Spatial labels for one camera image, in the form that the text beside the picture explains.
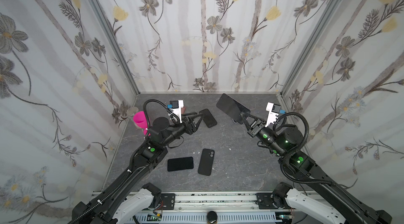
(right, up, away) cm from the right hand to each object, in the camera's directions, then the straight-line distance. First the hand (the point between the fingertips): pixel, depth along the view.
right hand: (243, 113), depth 58 cm
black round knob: (-11, -42, +5) cm, 44 cm away
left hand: (-17, 0, +9) cm, 19 cm away
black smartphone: (-28, -29, +29) cm, 50 cm away
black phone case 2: (-13, -28, +30) cm, 43 cm away
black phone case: (-12, -5, +48) cm, 49 cm away
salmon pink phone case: (-30, +1, +53) cm, 61 cm away
